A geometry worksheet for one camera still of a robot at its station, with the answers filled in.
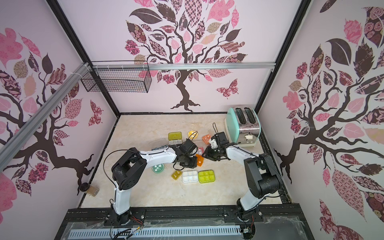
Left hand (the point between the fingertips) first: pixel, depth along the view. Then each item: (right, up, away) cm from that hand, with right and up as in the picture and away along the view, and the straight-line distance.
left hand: (196, 167), depth 90 cm
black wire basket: (-49, +58, +4) cm, 77 cm away
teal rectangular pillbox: (-22, +12, +9) cm, 27 cm away
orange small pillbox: (+7, +17, +13) cm, 23 cm away
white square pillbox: (-4, -4, -5) cm, 7 cm away
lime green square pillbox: (+6, -4, -4) cm, 8 cm away
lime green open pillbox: (-15, +17, +14) cm, 27 cm away
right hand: (+5, +8, +1) cm, 10 cm away
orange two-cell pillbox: (+2, +5, +1) cm, 5 cm away
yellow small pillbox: (-12, -3, -4) cm, 13 cm away
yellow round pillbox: (-3, +20, +16) cm, 26 cm away
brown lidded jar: (-55, -7, -16) cm, 58 cm away
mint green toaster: (+29, +26, +1) cm, 39 cm away
